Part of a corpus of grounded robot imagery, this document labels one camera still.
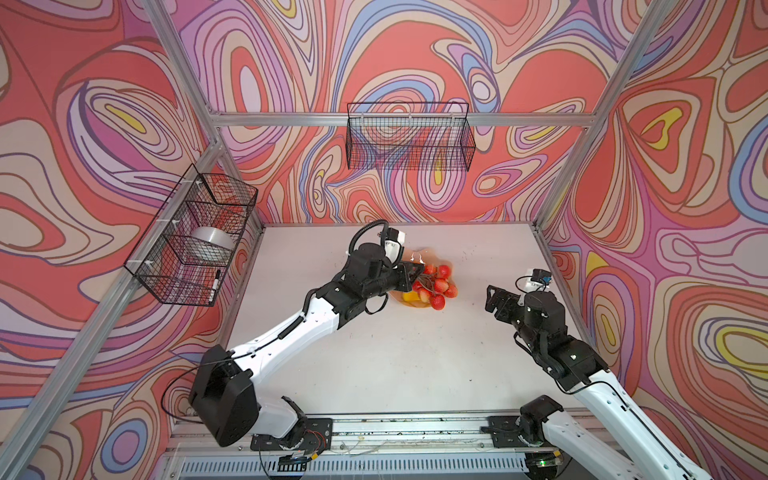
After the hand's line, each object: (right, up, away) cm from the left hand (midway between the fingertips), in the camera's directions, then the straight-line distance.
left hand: (426, 265), depth 73 cm
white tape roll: (-52, +5, -3) cm, 52 cm away
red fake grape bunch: (+2, -5, 0) cm, 6 cm away
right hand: (+21, -9, +3) cm, 23 cm away
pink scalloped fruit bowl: (+4, +2, +32) cm, 32 cm away
